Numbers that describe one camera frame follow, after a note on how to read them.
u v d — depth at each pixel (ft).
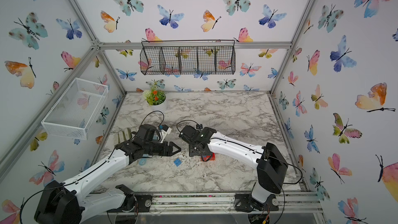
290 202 2.48
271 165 1.38
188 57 3.22
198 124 2.34
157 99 3.23
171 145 2.35
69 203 1.26
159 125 2.39
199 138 1.81
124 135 3.15
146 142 2.13
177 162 2.82
